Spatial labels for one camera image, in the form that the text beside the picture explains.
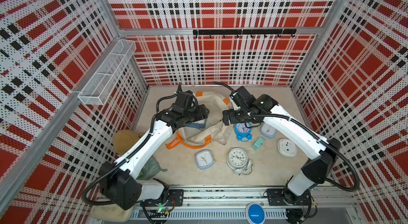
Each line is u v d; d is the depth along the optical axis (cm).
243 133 94
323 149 42
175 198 73
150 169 82
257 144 86
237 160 82
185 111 60
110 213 68
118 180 39
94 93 68
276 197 73
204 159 84
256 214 69
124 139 73
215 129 82
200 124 96
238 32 88
